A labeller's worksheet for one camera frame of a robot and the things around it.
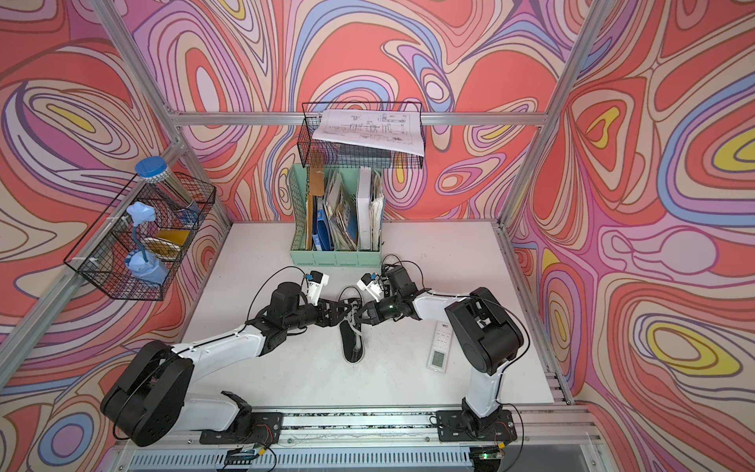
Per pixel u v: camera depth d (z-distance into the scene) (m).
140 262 0.66
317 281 0.77
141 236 0.70
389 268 1.01
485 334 0.49
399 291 0.75
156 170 0.69
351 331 0.86
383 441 0.72
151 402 0.42
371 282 0.84
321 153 1.01
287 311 0.68
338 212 0.93
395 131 0.84
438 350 0.85
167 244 0.70
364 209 0.94
